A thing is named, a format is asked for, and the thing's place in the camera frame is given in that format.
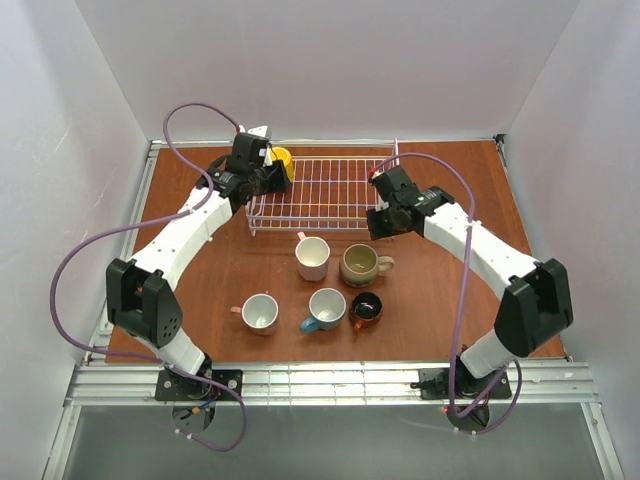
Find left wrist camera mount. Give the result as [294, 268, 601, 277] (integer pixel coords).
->
[226, 125, 271, 176]

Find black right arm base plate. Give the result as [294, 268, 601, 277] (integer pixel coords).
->
[410, 367, 512, 400]

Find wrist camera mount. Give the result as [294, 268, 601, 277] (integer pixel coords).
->
[369, 165, 420, 211]
[226, 125, 271, 176]

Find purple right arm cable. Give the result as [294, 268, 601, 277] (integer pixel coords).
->
[369, 152, 524, 436]

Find grey mug blue handle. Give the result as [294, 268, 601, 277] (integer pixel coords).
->
[299, 288, 347, 334]

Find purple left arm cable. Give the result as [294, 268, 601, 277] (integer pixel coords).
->
[51, 102, 249, 453]

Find black mug orange handle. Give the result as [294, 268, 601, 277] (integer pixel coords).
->
[348, 292, 383, 334]

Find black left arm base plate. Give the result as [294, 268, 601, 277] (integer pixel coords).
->
[154, 369, 243, 402]

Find pale pink tall mug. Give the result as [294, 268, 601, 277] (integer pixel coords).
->
[295, 232, 331, 282]

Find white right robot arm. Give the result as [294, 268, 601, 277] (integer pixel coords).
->
[367, 183, 573, 395]

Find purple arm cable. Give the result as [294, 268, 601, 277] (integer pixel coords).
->
[51, 102, 249, 453]
[369, 152, 524, 436]

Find white wire dish rack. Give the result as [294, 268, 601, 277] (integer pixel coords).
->
[246, 139, 400, 234]

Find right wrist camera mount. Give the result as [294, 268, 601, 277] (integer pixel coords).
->
[369, 165, 420, 211]

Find white mug pink handle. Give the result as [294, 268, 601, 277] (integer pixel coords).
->
[230, 293, 279, 336]

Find yellow cup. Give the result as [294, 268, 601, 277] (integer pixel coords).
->
[270, 146, 295, 182]

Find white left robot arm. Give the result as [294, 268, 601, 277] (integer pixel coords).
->
[106, 150, 293, 399]

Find beige round ceramic mug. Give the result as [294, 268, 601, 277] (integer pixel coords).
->
[339, 244, 395, 288]

